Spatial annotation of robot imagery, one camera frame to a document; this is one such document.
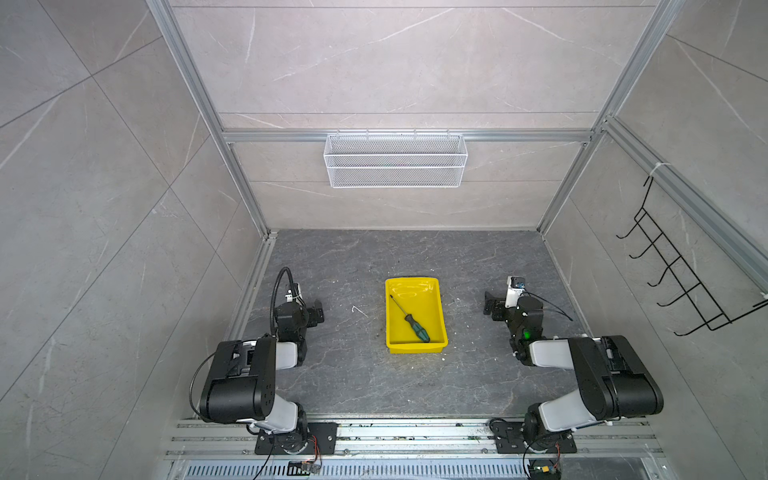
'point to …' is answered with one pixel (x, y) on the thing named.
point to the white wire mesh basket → (391, 161)
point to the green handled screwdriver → (420, 331)
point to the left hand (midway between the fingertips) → (300, 296)
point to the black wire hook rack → (681, 297)
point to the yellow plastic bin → (421, 298)
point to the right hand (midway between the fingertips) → (501, 290)
